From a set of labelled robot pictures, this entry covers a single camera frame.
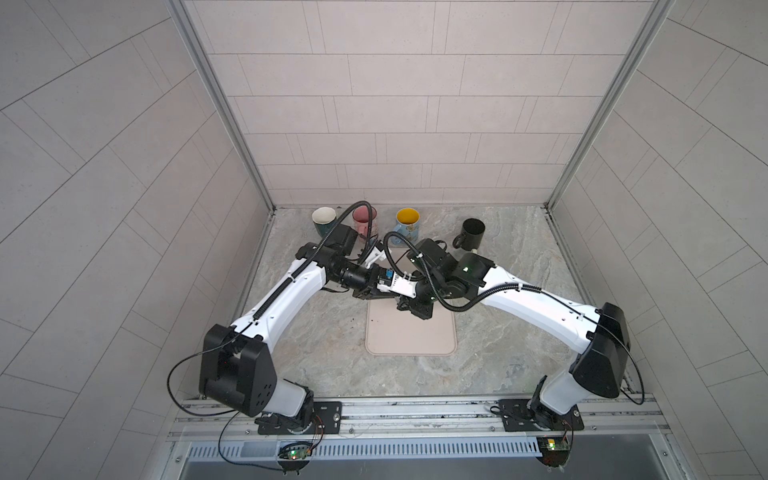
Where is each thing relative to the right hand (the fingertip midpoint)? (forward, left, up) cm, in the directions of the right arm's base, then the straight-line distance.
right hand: (398, 305), depth 73 cm
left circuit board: (-26, +24, -13) cm, 38 cm away
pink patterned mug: (+35, +11, -5) cm, 37 cm away
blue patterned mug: (+32, -5, -6) cm, 33 cm away
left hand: (+1, -1, +4) cm, 4 cm away
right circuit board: (-30, -34, -18) cm, 49 cm away
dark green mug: (+42, +25, -11) cm, 50 cm away
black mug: (+29, -26, -10) cm, 40 cm away
